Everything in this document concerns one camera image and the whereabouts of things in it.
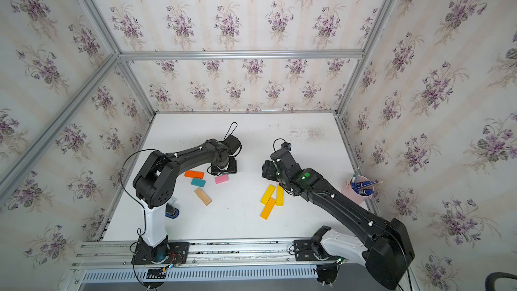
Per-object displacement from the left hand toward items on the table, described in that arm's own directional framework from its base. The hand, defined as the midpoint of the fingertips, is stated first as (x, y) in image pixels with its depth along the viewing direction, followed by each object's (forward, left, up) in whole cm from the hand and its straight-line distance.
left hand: (229, 172), depth 95 cm
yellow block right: (-12, -23, +1) cm, 26 cm away
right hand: (-6, -19, +15) cm, 25 cm away
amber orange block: (-17, -18, 0) cm, 25 cm away
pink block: (-3, +4, -1) cm, 5 cm away
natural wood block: (-13, +9, -1) cm, 16 cm away
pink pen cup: (-12, -56, +9) cm, 58 cm away
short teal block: (-5, +14, 0) cm, 15 cm away
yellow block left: (-11, -18, -1) cm, 21 cm away
